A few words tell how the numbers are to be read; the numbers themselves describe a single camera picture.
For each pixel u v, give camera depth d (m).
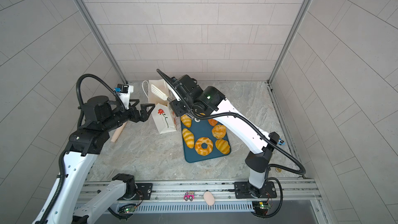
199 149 0.82
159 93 0.63
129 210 0.64
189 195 0.68
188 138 0.85
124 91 0.53
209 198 0.68
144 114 0.57
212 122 0.92
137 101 0.65
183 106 0.57
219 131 0.87
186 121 0.91
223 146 0.81
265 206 0.68
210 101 0.43
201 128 0.89
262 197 0.68
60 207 0.36
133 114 0.55
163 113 0.80
